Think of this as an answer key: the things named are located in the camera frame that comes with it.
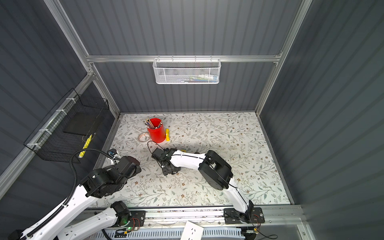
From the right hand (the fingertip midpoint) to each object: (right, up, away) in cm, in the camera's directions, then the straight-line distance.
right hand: (170, 171), depth 91 cm
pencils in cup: (-15, +28, +6) cm, 33 cm away
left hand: (-16, +8, -19) cm, 26 cm away
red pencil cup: (-10, +22, +10) cm, 27 cm away
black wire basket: (-48, +26, -16) cm, 57 cm away
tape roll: (-21, +20, +15) cm, 33 cm away
